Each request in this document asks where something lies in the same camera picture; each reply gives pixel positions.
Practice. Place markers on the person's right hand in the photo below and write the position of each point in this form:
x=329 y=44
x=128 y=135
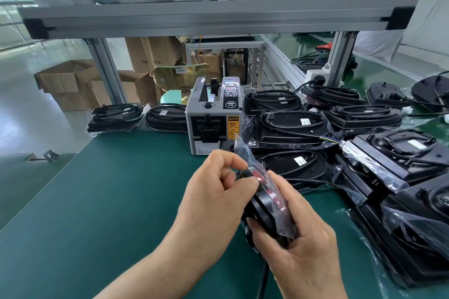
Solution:
x=309 y=260

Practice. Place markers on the person's left hand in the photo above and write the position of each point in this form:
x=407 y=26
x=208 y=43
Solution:
x=210 y=211

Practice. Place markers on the group of bagged black lamps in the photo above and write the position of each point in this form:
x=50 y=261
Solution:
x=351 y=162

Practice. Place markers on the bagged black lamp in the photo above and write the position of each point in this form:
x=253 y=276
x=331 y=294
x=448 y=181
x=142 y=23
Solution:
x=91 y=127

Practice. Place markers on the unbagged black lamps with cables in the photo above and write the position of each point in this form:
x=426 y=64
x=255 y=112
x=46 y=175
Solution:
x=414 y=90

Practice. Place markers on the grey tape dispenser machine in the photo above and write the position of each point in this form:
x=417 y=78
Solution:
x=210 y=120

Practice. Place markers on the green round stool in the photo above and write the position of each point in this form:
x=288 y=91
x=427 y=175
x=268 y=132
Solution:
x=172 y=97

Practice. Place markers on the white power socket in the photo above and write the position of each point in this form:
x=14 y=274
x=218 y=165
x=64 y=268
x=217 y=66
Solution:
x=318 y=79

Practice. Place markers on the grey metal shelf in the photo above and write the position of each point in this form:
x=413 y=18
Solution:
x=217 y=16

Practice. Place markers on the window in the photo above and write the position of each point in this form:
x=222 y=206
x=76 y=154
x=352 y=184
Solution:
x=12 y=8

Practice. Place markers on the metal floor bracket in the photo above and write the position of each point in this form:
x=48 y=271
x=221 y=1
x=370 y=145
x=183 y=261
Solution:
x=49 y=155

